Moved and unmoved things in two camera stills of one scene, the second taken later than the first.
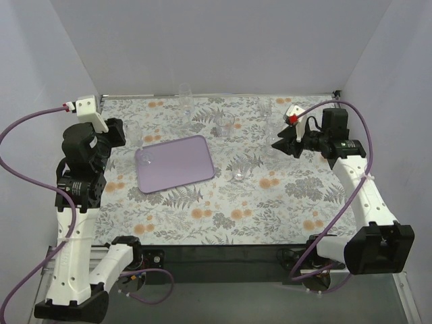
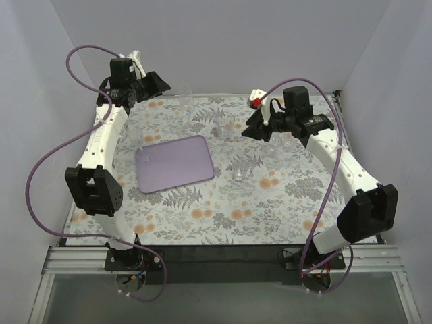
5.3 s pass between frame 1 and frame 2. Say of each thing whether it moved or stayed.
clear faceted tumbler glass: stayed
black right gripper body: moved
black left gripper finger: moved
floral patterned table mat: stayed
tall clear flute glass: stayed
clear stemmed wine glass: stayed
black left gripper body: moved
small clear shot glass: stayed
